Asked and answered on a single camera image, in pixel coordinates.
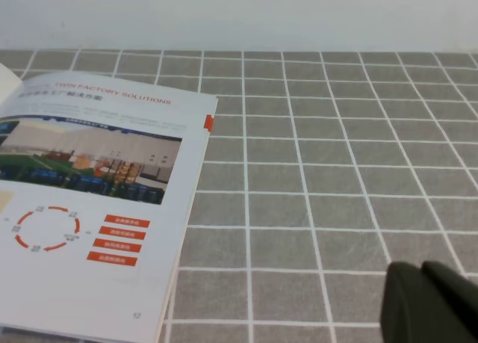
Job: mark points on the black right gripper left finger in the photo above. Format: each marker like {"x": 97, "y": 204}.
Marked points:
{"x": 413, "y": 309}

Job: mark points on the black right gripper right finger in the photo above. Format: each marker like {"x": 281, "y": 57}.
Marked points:
{"x": 458, "y": 291}

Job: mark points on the white logistics brochure book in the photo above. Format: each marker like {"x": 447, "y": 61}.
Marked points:
{"x": 98, "y": 177}

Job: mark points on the grey grid tablecloth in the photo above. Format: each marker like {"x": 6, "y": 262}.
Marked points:
{"x": 322, "y": 167}

